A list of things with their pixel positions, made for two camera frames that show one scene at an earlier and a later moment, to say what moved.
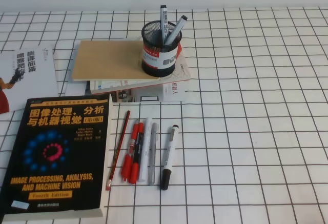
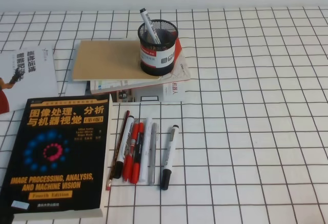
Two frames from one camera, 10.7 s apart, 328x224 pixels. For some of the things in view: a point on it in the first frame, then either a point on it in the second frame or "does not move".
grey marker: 164,23 → 144,12
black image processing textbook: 59,166 does not move
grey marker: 176,31 → 118,171
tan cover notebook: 110,60 does not move
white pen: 145,150 does not move
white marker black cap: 167,169 does not move
